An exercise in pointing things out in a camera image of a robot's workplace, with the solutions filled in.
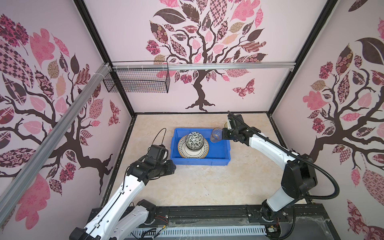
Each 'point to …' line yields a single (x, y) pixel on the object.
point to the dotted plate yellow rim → (188, 153)
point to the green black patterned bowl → (194, 141)
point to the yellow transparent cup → (216, 135)
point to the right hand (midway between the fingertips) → (224, 130)
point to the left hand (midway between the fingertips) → (173, 170)
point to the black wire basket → (138, 77)
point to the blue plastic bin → (219, 153)
